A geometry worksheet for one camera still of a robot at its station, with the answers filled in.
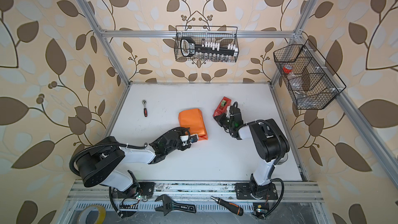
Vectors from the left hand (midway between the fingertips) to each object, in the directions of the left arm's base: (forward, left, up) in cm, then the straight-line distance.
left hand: (189, 130), depth 88 cm
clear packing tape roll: (-40, +34, -3) cm, 53 cm away
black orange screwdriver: (-35, -23, -4) cm, 42 cm away
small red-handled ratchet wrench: (+18, +33, -7) cm, 38 cm away
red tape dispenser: (+18, -20, -1) cm, 27 cm away
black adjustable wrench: (-35, +7, -6) cm, 36 cm away
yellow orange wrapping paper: (+8, -1, -1) cm, 8 cm away
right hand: (+10, -14, -2) cm, 17 cm away
